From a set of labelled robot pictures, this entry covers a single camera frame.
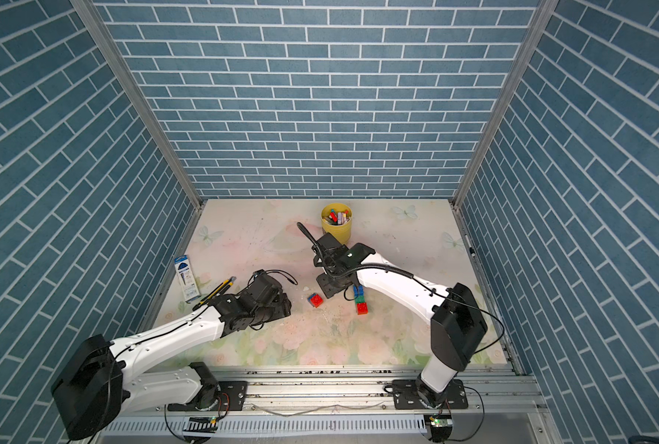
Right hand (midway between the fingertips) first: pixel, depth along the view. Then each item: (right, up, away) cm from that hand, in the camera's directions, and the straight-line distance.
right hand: (333, 284), depth 83 cm
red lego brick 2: (+9, -8, +2) cm, 12 cm away
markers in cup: (+1, +21, +16) cm, 26 cm away
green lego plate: (+9, -6, +7) cm, 13 cm away
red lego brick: (-5, -7, +6) cm, 10 cm away
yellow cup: (+3, +15, +19) cm, 24 cm away
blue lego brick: (-8, -6, +7) cm, 12 cm away
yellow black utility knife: (-38, -4, +11) cm, 40 cm away
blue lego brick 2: (+9, -3, +6) cm, 11 cm away
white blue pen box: (-52, 0, +13) cm, 54 cm away
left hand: (-13, -8, +1) cm, 15 cm away
